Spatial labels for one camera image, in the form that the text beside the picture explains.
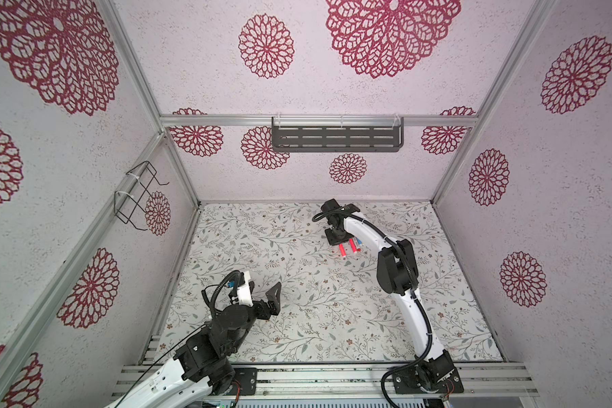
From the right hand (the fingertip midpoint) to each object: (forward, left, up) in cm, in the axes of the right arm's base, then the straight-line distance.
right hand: (338, 235), depth 105 cm
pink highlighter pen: (-6, -2, -3) cm, 6 cm away
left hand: (-32, +23, +15) cm, 42 cm away
